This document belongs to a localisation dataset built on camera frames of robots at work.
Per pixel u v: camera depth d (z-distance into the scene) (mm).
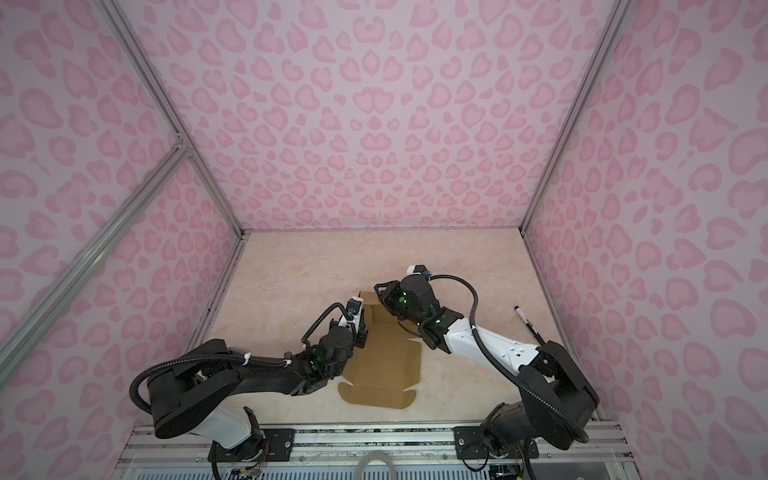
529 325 927
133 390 423
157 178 812
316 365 661
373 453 742
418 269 776
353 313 713
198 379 489
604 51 739
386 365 858
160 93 818
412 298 618
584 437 392
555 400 419
